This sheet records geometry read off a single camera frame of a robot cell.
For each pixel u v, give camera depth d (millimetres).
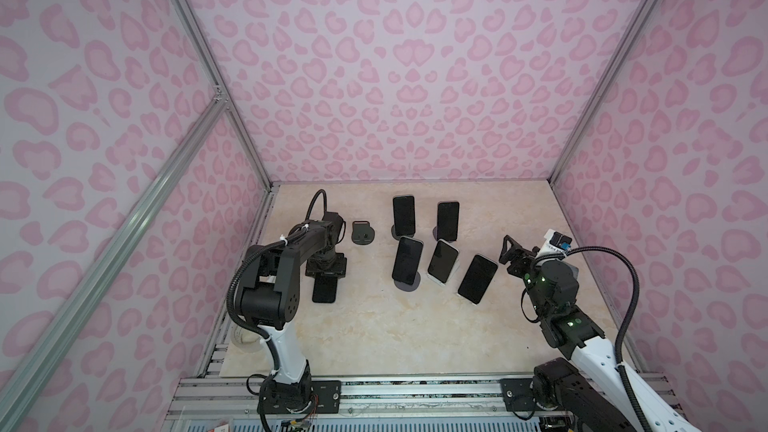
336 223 853
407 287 902
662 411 436
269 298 504
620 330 541
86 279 525
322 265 823
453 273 939
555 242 646
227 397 749
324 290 897
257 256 481
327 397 732
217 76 881
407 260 866
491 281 836
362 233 1012
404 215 979
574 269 929
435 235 1010
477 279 879
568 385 610
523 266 681
